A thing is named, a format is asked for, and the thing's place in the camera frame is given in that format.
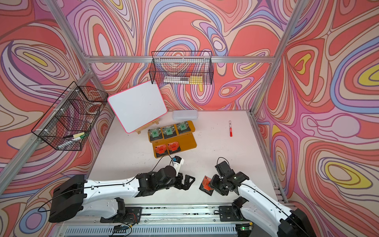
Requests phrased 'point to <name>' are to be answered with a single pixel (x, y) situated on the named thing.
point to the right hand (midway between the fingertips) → (212, 190)
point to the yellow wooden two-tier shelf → (171, 138)
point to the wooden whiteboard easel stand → (156, 121)
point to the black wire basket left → (65, 126)
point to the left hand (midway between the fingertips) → (191, 179)
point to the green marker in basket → (80, 135)
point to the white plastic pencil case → (185, 114)
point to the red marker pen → (231, 129)
